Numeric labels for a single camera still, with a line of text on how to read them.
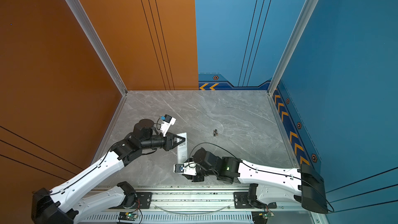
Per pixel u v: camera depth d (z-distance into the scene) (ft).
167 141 2.04
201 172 1.92
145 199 2.43
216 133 3.17
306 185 1.33
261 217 2.29
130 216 2.32
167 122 2.12
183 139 2.28
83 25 2.71
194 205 2.38
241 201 2.38
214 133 3.17
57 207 1.28
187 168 1.88
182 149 2.29
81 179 1.44
